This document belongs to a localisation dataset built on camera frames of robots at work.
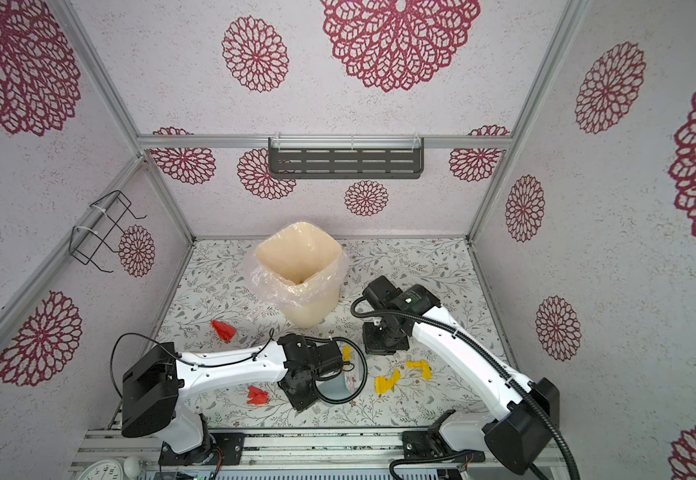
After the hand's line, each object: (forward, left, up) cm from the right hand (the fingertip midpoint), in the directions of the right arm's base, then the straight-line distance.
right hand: (368, 346), depth 73 cm
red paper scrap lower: (-8, +30, -15) cm, 35 cm away
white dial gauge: (-27, +60, -11) cm, 67 cm away
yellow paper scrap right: (+2, -16, -16) cm, 22 cm away
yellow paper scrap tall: (-4, +5, +5) cm, 9 cm away
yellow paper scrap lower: (-4, -4, -17) cm, 17 cm away
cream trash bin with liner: (+29, +22, -6) cm, 37 cm away
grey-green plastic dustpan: (-5, +7, -14) cm, 17 cm away
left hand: (-11, +18, -12) cm, 24 cm away
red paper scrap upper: (+11, +45, -15) cm, 49 cm away
